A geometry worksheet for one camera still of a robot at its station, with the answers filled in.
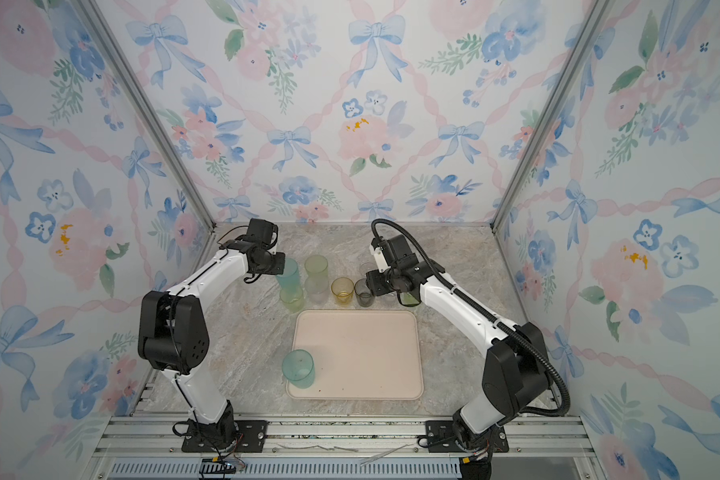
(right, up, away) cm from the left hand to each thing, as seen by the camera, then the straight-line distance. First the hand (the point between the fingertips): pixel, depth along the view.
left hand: (277, 261), depth 95 cm
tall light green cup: (+12, -2, +3) cm, 12 cm away
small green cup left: (+4, -12, +4) cm, 13 cm away
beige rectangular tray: (+26, -28, -5) cm, 38 cm away
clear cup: (+12, -9, +2) cm, 15 cm away
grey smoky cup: (+28, -12, +2) cm, 30 cm away
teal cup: (+5, -4, -2) cm, 7 cm away
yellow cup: (+21, -9, +1) cm, 22 cm away
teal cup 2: (+10, -29, -12) cm, 33 cm away
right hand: (+31, -4, -9) cm, 33 cm away
